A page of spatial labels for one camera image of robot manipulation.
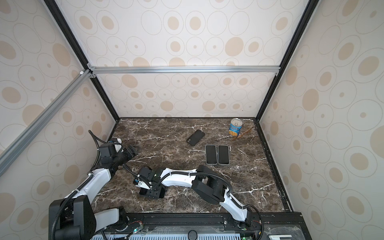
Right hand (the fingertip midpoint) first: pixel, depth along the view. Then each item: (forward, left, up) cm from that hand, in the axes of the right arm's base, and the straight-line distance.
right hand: (154, 189), depth 86 cm
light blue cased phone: (+21, -42, +1) cm, 47 cm away
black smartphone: (-5, -4, +10) cm, 12 cm away
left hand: (+19, +9, +16) cm, 26 cm away
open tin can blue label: (+39, -52, +10) cm, 66 cm away
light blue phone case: (+23, -34, 0) cm, 41 cm away
